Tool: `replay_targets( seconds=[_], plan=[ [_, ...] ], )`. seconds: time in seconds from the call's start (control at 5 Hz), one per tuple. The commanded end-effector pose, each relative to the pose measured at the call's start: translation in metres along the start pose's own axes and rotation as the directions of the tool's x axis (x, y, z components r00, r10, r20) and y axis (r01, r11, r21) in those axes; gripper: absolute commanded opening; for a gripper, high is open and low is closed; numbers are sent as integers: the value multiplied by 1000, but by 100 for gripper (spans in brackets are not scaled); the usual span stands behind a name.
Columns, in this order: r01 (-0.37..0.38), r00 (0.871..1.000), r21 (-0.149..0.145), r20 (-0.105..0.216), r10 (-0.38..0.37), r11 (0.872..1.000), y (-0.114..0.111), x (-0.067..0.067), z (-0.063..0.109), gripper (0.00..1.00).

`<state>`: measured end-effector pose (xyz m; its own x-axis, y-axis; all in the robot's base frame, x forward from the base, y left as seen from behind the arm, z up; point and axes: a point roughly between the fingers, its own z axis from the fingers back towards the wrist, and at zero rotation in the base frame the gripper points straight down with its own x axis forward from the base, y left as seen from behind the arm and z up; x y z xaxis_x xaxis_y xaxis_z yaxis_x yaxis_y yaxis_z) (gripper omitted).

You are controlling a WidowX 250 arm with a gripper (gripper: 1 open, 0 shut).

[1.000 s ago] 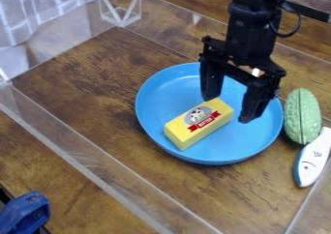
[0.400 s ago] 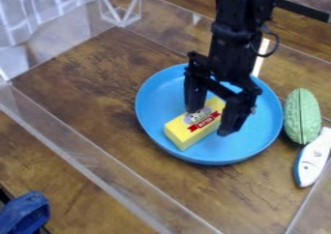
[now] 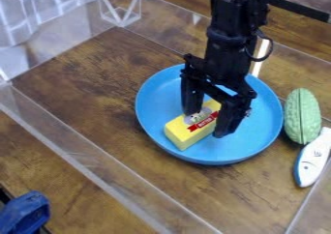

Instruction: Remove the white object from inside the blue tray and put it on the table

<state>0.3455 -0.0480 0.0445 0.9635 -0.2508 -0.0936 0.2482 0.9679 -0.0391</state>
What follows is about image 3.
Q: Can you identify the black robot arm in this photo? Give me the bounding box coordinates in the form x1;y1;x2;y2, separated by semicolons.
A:
181;0;268;138

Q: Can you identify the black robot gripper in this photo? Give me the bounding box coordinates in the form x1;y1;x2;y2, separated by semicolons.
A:
181;27;257;138

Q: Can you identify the blue round plastic plate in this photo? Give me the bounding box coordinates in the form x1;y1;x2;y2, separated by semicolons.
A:
136;65;283;165

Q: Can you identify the clear acrylic enclosure wall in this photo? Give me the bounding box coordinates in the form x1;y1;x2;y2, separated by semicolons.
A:
0;0;331;234

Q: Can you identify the green toy bitter gourd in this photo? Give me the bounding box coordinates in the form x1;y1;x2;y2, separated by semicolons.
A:
284;88;322;144

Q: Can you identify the white blue toy fish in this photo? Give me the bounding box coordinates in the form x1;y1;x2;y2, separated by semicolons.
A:
293;127;331;188

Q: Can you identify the yellow toy butter block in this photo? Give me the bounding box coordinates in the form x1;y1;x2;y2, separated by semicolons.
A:
164;100;221;151

